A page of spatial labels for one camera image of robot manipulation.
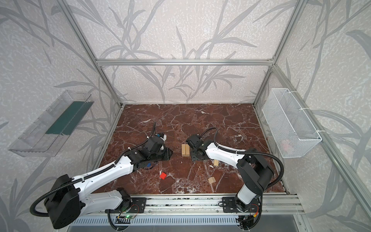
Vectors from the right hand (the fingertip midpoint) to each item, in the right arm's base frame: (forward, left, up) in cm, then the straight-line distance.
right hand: (196, 151), depth 89 cm
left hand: (-2, +12, +8) cm, 15 cm away
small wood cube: (-16, -9, -4) cm, 19 cm away
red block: (-13, +20, -4) cm, 24 cm away
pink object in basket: (-4, -47, +15) cm, 49 cm away
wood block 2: (-6, -12, -2) cm, 14 cm away
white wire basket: (-6, -42, +31) cm, 53 cm away
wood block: (+1, +7, -1) cm, 7 cm away
